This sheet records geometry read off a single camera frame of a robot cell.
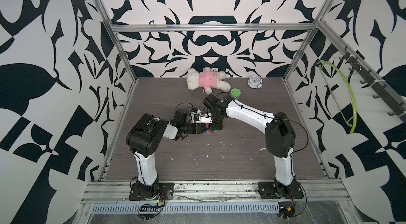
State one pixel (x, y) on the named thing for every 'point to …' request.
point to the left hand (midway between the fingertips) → (207, 126)
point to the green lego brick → (213, 131)
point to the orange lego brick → (223, 126)
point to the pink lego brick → (207, 125)
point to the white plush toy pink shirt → (207, 79)
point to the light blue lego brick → (208, 132)
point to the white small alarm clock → (255, 82)
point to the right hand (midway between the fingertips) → (211, 120)
